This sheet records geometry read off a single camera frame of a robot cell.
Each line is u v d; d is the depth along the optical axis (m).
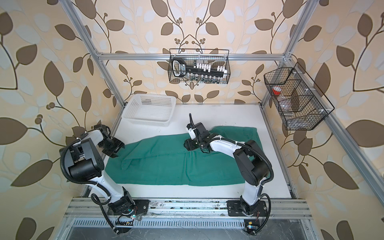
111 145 0.80
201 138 0.71
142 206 0.74
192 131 0.84
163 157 0.92
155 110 1.09
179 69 0.86
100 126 0.78
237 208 0.74
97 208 0.75
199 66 0.83
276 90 0.86
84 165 0.49
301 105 0.73
